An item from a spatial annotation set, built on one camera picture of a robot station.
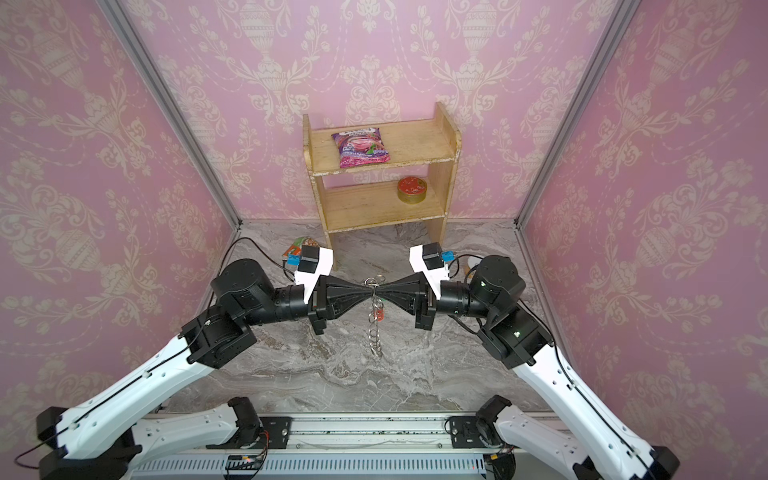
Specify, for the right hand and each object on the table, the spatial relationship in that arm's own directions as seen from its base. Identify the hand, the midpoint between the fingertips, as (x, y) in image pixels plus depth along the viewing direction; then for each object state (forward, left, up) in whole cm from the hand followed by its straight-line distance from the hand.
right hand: (381, 292), depth 52 cm
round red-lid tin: (+49, -10, -17) cm, 53 cm away
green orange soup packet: (+48, +33, -40) cm, 71 cm away
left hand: (-2, +2, +1) cm, 3 cm away
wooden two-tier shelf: (+51, +6, -21) cm, 55 cm away
